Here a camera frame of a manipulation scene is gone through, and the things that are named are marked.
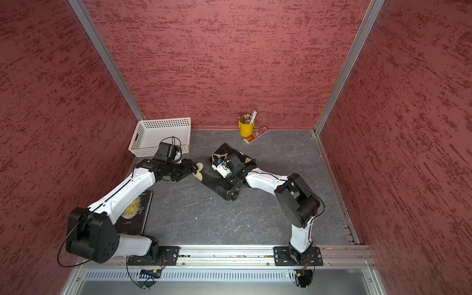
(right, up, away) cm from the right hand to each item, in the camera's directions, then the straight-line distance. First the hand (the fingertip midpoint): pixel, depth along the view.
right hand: (221, 184), depth 90 cm
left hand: (-13, +6, -6) cm, 15 cm away
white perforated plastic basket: (-51, +28, +27) cm, 64 cm away
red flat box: (+20, +27, +27) cm, 43 cm away
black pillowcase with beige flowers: (-3, +3, -4) cm, 6 cm away
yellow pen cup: (+13, +30, +27) cm, 42 cm away
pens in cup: (+14, +35, +13) cm, 40 cm away
